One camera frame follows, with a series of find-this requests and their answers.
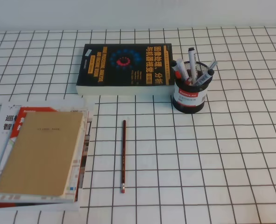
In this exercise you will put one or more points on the red wooden pencil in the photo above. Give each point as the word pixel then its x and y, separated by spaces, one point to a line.
pixel 123 177

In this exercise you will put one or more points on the white marker black cap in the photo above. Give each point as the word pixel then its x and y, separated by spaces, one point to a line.
pixel 178 65
pixel 192 60
pixel 205 77

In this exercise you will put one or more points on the red capped pen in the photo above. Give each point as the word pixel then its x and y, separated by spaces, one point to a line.
pixel 178 75

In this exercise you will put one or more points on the black mesh pen holder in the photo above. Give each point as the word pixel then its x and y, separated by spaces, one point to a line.
pixel 189 99

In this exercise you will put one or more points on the red marker in holder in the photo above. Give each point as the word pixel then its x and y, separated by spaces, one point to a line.
pixel 188 81

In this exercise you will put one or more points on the clear plastic pen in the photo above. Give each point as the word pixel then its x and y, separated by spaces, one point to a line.
pixel 211 65

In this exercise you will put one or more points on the thick black textbook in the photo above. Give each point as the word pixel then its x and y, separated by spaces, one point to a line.
pixel 126 69

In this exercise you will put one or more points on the upright white marker black cap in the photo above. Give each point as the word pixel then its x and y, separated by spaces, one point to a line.
pixel 192 60

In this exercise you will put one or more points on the tan kraft notebook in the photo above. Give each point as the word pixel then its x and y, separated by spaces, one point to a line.
pixel 39 163

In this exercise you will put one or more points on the white paper brochure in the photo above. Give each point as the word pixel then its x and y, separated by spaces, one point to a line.
pixel 8 112

